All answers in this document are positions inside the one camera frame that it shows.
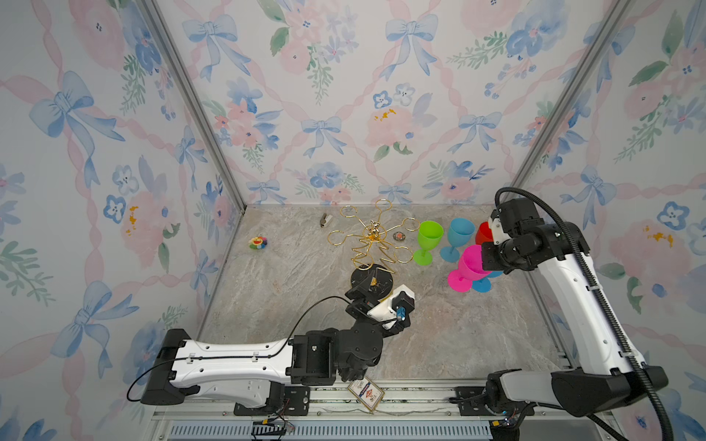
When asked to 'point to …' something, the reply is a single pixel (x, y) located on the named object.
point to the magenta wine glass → (470, 269)
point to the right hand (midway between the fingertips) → (493, 257)
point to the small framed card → (367, 392)
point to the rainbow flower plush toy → (258, 243)
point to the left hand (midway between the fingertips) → (385, 285)
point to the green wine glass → (428, 237)
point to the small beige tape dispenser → (324, 220)
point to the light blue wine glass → (461, 232)
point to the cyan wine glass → (483, 285)
